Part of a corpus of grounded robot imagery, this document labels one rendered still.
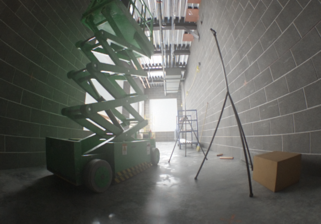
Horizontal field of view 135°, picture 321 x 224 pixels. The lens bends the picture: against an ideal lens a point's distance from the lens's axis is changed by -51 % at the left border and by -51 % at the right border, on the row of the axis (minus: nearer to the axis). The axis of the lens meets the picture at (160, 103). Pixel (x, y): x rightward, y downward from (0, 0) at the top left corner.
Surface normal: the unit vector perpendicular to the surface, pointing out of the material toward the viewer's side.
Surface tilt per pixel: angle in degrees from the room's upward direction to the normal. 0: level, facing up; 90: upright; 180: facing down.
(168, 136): 90
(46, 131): 90
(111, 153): 90
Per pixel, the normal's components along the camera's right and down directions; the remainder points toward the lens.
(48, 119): 1.00, -0.04
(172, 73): -0.05, -0.22
